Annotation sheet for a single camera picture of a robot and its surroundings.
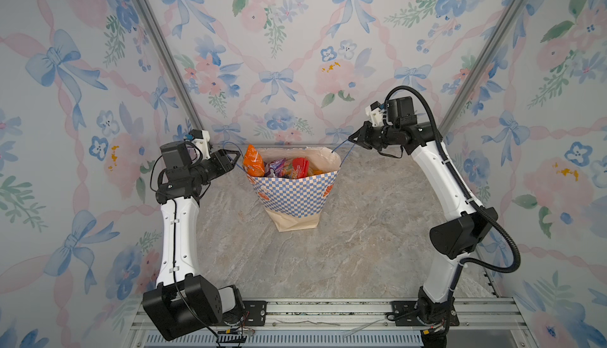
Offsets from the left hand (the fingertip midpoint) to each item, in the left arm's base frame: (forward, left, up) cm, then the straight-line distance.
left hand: (236, 154), depth 74 cm
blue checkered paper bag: (-8, -19, -16) cm, 26 cm away
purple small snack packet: (0, -10, -8) cm, 13 cm away
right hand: (+8, -37, +1) cm, 37 cm away
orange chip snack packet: (+4, -3, -8) cm, 9 cm away
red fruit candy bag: (+2, -20, -9) cm, 22 cm away
